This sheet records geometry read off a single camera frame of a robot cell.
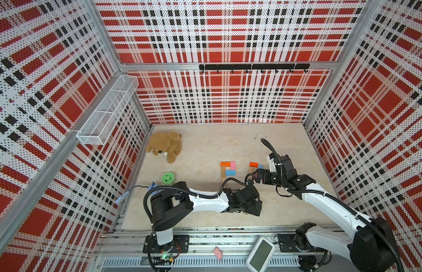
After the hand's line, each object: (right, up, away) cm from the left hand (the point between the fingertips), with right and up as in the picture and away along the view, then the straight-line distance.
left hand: (254, 206), depth 83 cm
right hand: (+4, +15, +1) cm, 15 cm away
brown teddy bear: (-46, +30, +11) cm, 56 cm away
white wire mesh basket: (-84, +40, +9) cm, 94 cm away
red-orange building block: (+4, +18, +20) cm, 27 cm away
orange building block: (-14, +18, +19) cm, 30 cm away
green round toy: (-46, +12, +8) cm, 48 cm away
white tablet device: (0, -14, -15) cm, 20 cm away
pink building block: (-10, +18, +16) cm, 26 cm away
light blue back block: (+7, +17, +15) cm, 24 cm away
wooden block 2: (+1, +15, +15) cm, 22 cm away
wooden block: (-15, +14, +14) cm, 25 cm away
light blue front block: (-11, +14, +14) cm, 23 cm away
